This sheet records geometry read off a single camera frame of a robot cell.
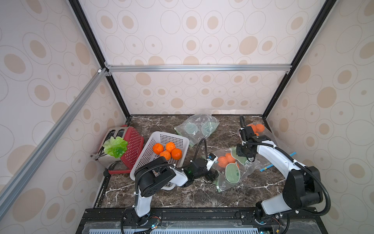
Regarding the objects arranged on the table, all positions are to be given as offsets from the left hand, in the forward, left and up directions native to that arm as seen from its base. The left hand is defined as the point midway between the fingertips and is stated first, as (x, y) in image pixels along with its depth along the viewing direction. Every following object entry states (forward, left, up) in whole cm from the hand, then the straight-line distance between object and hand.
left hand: (221, 169), depth 85 cm
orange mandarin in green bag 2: (+6, -6, 0) cm, 9 cm away
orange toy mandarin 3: (+9, +27, +1) cm, 29 cm away
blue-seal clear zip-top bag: (+31, -32, 0) cm, 45 cm away
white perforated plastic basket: (+8, +45, 0) cm, 46 cm away
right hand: (+9, -16, +3) cm, 19 cm away
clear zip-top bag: (+30, +15, +1) cm, 33 cm away
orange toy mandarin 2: (+13, +39, +1) cm, 41 cm away
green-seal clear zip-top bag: (-2, -5, +4) cm, 7 cm away
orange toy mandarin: (+14, +31, +1) cm, 34 cm away
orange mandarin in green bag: (+5, -1, 0) cm, 5 cm away
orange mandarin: (+9, +34, +1) cm, 35 cm away
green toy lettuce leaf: (+5, +59, +14) cm, 60 cm away
